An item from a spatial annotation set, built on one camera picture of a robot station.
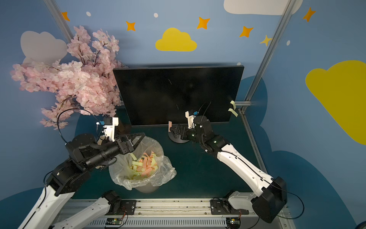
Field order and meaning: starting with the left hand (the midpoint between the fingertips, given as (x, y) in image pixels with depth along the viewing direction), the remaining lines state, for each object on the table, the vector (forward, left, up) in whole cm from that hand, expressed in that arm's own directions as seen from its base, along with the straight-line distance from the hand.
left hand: (140, 132), depth 57 cm
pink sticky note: (+20, -9, -21) cm, 30 cm away
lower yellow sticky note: (+23, -46, -11) cm, 53 cm away
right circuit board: (-27, -45, -43) cm, 67 cm away
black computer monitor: (+50, -1, -23) cm, 55 cm away
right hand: (+11, -14, -11) cm, 21 cm away
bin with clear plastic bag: (-4, +3, -30) cm, 31 cm away
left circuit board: (-28, +17, -41) cm, 52 cm away
